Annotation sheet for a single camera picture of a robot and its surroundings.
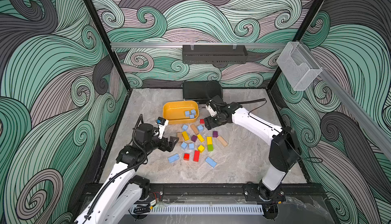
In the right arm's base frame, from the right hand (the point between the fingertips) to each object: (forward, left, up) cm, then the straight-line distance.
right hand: (210, 123), depth 87 cm
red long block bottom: (-15, +8, -11) cm, 20 cm away
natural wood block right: (-6, -8, -11) cm, 15 cm away
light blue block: (+11, +11, -9) cm, 18 cm away
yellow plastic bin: (+16, +19, -10) cm, 26 cm away
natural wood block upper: (+3, +9, -11) cm, 14 cm away
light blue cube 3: (+3, +15, -9) cm, 18 cm away
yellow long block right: (-6, 0, -10) cm, 11 cm away
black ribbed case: (+35, +3, -9) cm, 36 cm away
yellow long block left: (-2, +15, -10) cm, 18 cm away
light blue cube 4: (+2, +5, -9) cm, 11 cm away
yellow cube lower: (-11, +5, -10) cm, 16 cm away
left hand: (-10, +21, +7) cm, 24 cm away
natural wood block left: (-3, +18, -10) cm, 21 cm away
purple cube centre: (-4, +9, -10) cm, 15 cm away
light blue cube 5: (-9, +16, -9) cm, 20 cm away
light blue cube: (+14, +10, -7) cm, 18 cm away
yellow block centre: (-5, +5, -11) cm, 13 cm away
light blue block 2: (-16, +21, -11) cm, 29 cm away
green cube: (-10, 0, -11) cm, 15 cm away
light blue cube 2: (+13, +14, -8) cm, 21 cm away
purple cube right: (-2, -4, -10) cm, 11 cm away
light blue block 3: (-18, 0, -11) cm, 21 cm away
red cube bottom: (-15, +14, -11) cm, 23 cm away
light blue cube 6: (-10, +11, -10) cm, 17 cm away
